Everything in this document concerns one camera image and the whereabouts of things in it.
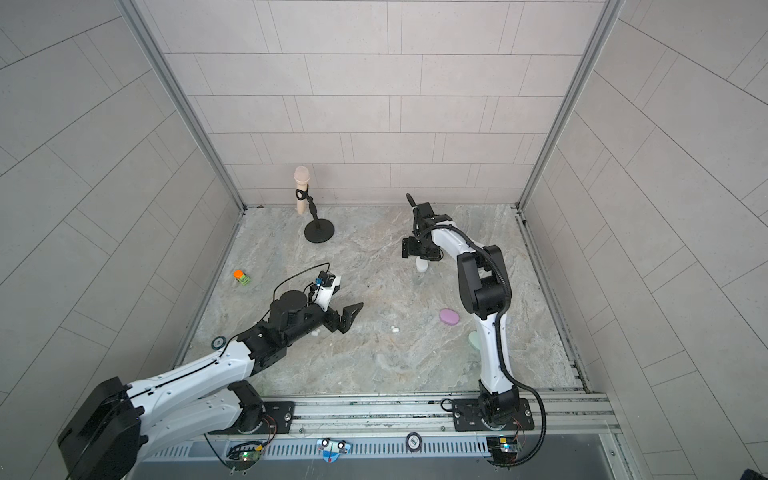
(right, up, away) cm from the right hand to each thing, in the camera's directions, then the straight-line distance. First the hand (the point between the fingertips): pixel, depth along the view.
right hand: (413, 254), depth 102 cm
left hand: (-15, -9, -25) cm, 31 cm away
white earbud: (-6, -20, -18) cm, 28 cm away
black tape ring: (-55, -24, -21) cm, 64 cm away
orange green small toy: (-55, -7, -9) cm, 56 cm away
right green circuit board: (+19, -42, -34) cm, 57 cm away
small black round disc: (-1, -41, -34) cm, 53 cm away
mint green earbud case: (+17, -23, -18) cm, 34 cm away
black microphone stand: (-34, +8, +4) cm, 35 cm away
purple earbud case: (+10, -17, -15) cm, 25 cm away
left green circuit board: (-39, -43, -37) cm, 68 cm away
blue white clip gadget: (-20, -40, -36) cm, 58 cm away
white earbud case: (+2, -3, -6) cm, 7 cm away
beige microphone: (-34, +25, -13) cm, 44 cm away
